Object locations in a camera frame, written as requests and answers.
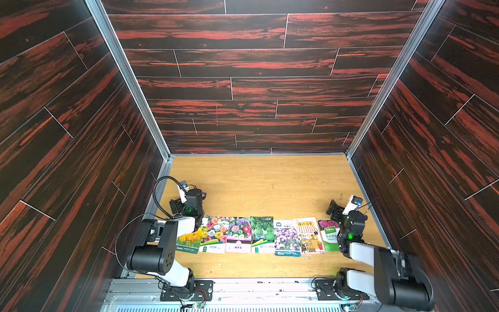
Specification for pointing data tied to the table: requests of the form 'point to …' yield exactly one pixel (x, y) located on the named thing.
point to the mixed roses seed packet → (215, 230)
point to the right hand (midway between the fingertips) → (346, 204)
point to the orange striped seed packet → (310, 238)
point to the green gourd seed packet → (262, 236)
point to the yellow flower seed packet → (190, 242)
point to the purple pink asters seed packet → (239, 238)
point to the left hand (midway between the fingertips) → (184, 196)
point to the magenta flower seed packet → (330, 232)
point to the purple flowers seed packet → (286, 238)
